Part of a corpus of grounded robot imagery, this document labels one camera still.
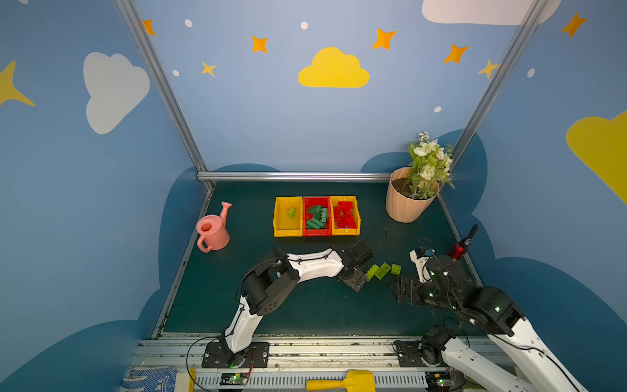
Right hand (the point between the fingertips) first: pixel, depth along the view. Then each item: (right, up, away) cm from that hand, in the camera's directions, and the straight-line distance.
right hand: (404, 281), depth 71 cm
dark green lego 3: (-27, +14, +33) cm, 45 cm away
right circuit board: (+12, -30, +1) cm, 33 cm away
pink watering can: (-64, +12, +20) cm, 68 cm away
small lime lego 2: (+5, -2, +21) cm, 22 cm away
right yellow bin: (-17, +25, +39) cm, 49 cm away
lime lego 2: (-1, -2, +20) cm, 20 cm away
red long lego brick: (-15, +19, +40) cm, 47 cm away
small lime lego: (-37, +20, +37) cm, 56 cm away
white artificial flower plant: (+15, +37, +16) cm, 43 cm away
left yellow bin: (-40, +14, +34) cm, 55 cm away
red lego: (-13, +16, +33) cm, 39 cm away
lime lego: (-6, -3, +19) cm, 20 cm away
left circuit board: (-50, -29, 0) cm, 58 cm away
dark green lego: (-22, +19, +34) cm, 45 cm away
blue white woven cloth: (-74, -28, -1) cm, 79 cm away
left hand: (-11, -4, +20) cm, 23 cm away
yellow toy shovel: (-14, -28, -2) cm, 32 cm away
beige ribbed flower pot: (+9, +23, +30) cm, 39 cm away
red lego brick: (-12, +23, +38) cm, 46 cm away
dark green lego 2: (-26, +16, +34) cm, 46 cm away
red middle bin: (-22, +24, +36) cm, 49 cm away
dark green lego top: (-26, +20, +36) cm, 49 cm away
